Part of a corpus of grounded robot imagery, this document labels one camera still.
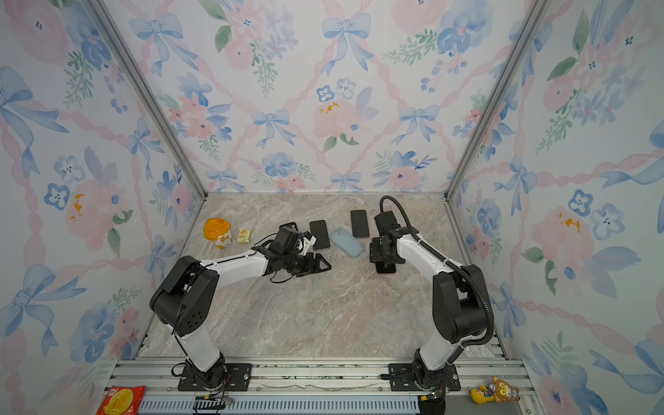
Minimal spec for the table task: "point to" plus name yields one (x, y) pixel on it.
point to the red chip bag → (122, 400)
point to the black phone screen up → (384, 268)
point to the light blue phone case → (347, 242)
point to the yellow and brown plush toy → (498, 390)
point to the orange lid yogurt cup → (218, 231)
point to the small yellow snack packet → (244, 235)
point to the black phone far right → (360, 226)
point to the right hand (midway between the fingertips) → (382, 254)
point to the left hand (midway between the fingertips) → (325, 267)
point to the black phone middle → (319, 231)
